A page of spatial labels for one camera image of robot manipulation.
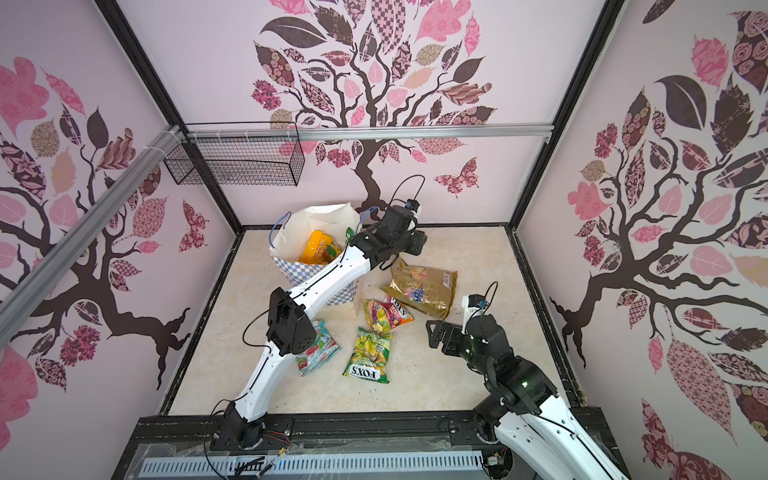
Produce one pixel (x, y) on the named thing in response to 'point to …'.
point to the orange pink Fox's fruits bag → (386, 314)
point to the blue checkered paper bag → (340, 220)
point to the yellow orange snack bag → (321, 249)
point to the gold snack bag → (428, 289)
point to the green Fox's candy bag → (370, 359)
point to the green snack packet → (349, 234)
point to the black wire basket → (241, 153)
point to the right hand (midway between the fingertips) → (440, 323)
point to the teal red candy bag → (323, 351)
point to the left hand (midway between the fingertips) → (419, 236)
